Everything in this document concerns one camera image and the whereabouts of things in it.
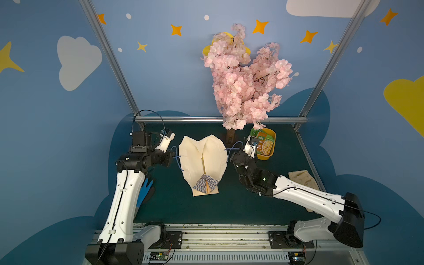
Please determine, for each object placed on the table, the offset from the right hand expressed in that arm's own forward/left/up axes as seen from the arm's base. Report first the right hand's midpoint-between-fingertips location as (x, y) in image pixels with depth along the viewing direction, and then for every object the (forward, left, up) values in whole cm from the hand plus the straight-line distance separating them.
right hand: (242, 145), depth 74 cm
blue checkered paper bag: (+2, +19, -19) cm, 27 cm away
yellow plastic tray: (+31, -25, -23) cm, 46 cm away
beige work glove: (0, -40, -28) cm, 49 cm away
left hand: (-4, +32, -1) cm, 33 cm away
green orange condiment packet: (+21, -19, -22) cm, 36 cm away
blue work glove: (-15, +50, -26) cm, 59 cm away
